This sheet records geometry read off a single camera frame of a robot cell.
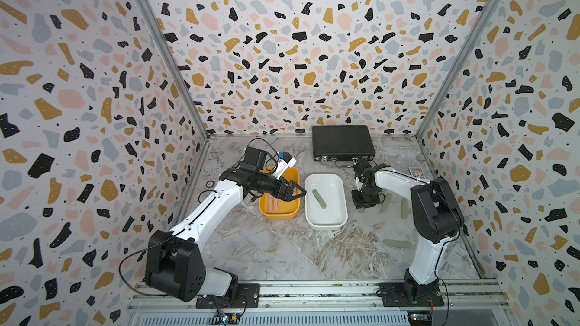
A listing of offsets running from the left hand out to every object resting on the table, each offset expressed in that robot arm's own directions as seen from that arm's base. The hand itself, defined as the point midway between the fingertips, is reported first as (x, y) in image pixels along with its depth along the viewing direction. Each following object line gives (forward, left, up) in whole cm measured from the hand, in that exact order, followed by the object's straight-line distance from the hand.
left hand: (299, 190), depth 77 cm
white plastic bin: (+13, -14, -19) cm, 27 cm away
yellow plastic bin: (+2, +6, -19) cm, 20 cm away
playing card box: (+21, -55, -20) cm, 62 cm away
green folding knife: (+5, -10, -20) cm, 23 cm away
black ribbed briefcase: (+38, -22, -17) cm, 47 cm away
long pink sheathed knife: (0, +10, -8) cm, 13 cm away
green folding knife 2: (+5, -36, -22) cm, 43 cm away
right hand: (+5, -25, -21) cm, 33 cm away
